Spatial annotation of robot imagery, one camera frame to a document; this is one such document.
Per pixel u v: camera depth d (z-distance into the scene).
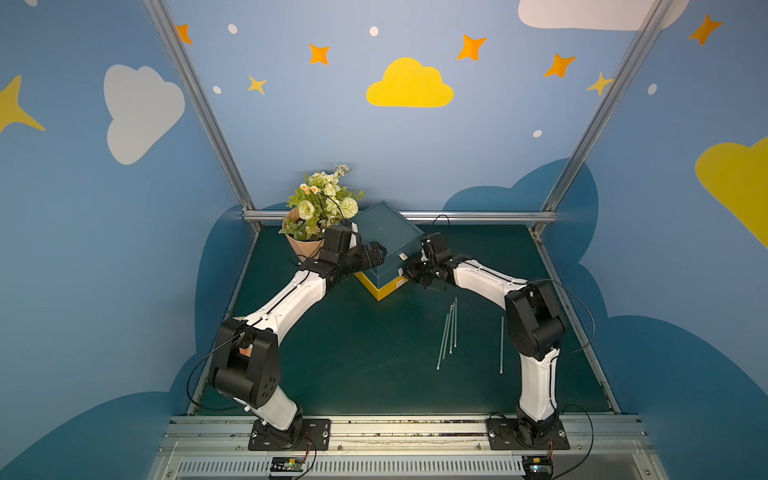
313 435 0.75
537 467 0.73
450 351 0.88
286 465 0.72
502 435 0.74
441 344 0.90
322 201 0.88
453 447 0.74
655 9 0.70
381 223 0.98
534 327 0.53
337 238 0.66
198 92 0.82
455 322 0.96
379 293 0.98
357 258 0.78
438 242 0.79
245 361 0.44
